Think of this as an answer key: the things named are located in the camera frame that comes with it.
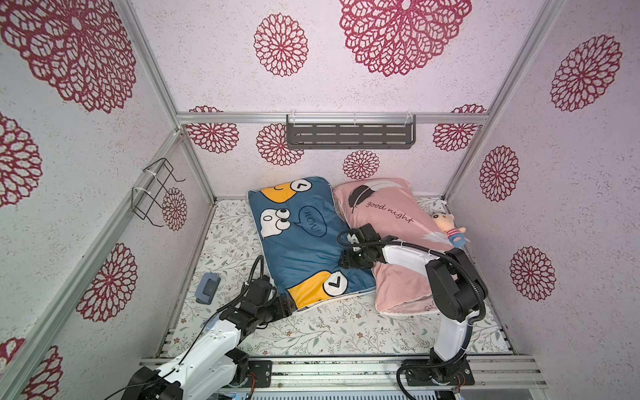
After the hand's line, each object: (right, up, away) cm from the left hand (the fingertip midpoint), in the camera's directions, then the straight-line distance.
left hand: (288, 308), depth 86 cm
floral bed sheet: (+24, -5, -2) cm, 24 cm away
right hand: (+21, +15, +10) cm, 28 cm away
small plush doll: (+65, +25, +13) cm, 71 cm away
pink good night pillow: (+38, +36, +12) cm, 54 cm away
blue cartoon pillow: (+2, +28, +16) cm, 33 cm away
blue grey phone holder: (-30, +6, +4) cm, 31 cm away
